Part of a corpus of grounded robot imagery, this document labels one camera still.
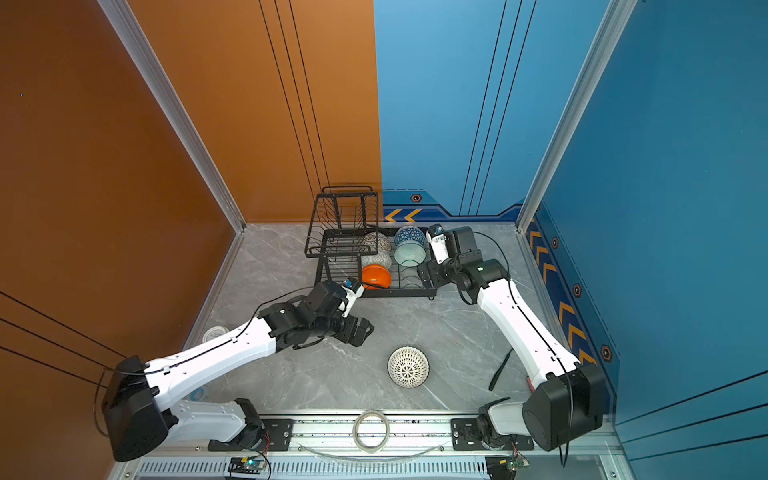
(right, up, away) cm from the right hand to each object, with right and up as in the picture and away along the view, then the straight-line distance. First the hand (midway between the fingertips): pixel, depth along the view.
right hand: (433, 263), depth 81 cm
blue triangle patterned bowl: (-5, +10, +29) cm, 31 cm away
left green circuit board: (-45, -48, -11) cm, 66 cm away
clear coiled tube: (-19, -44, -9) cm, 49 cm away
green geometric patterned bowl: (-15, +1, +24) cm, 28 cm away
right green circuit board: (+15, -48, -11) cm, 52 cm away
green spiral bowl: (-5, +2, +25) cm, 25 cm away
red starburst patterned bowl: (-7, -29, +2) cm, 30 cm away
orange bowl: (-17, -5, +20) cm, 27 cm away
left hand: (-19, -15, -3) cm, 24 cm away
